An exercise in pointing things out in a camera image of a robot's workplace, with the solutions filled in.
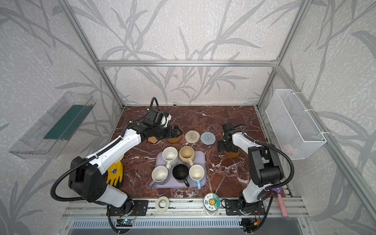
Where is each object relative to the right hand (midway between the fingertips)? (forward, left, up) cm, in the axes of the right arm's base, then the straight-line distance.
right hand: (224, 148), depth 95 cm
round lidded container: (-33, +11, +8) cm, 35 cm away
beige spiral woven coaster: (+10, +21, -1) cm, 23 cm away
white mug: (-5, +35, +1) cm, 36 cm away
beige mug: (-5, +25, +1) cm, 25 cm away
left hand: (0, +29, +17) cm, 34 cm away
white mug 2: (-17, +39, +2) cm, 43 cm away
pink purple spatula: (-34, -25, -1) cm, 42 cm away
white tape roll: (-34, +37, -1) cm, 50 cm away
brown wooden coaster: (+6, +34, 0) cm, 34 cm away
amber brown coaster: (-5, -4, 0) cm, 7 cm away
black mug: (-16, +27, +2) cm, 32 cm away
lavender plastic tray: (-21, +32, -1) cm, 39 cm away
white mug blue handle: (-17, +18, +1) cm, 25 cm away
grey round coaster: (+9, +10, -2) cm, 13 cm away
